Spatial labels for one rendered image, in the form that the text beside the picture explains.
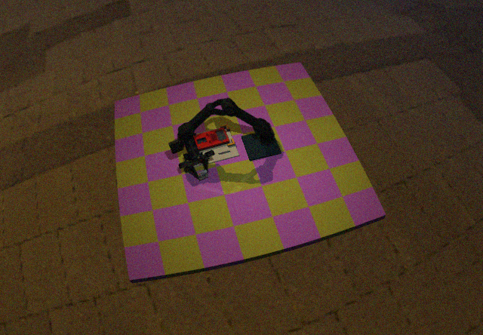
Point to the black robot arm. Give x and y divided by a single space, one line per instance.
185 136

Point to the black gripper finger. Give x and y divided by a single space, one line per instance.
205 162
192 169

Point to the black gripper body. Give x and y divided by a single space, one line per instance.
194 153

